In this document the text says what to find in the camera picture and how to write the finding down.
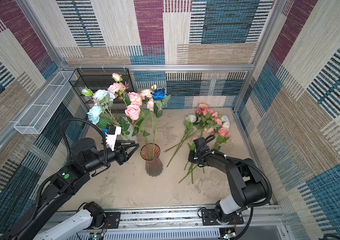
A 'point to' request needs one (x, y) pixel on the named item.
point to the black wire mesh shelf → (98, 79)
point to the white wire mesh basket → (35, 119)
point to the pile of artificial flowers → (206, 123)
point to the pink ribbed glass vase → (150, 152)
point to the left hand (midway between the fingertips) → (136, 142)
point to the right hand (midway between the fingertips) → (191, 159)
